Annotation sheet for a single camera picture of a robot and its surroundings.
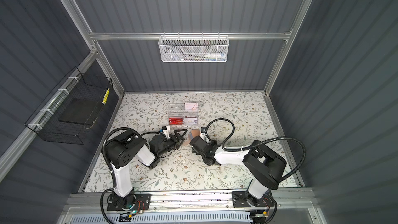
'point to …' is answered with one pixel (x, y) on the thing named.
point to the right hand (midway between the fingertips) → (202, 143)
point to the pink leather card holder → (194, 133)
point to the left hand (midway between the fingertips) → (186, 134)
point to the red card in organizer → (175, 121)
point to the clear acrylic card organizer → (183, 114)
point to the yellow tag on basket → (105, 96)
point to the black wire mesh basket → (76, 85)
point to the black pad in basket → (79, 111)
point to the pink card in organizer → (191, 106)
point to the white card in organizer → (190, 121)
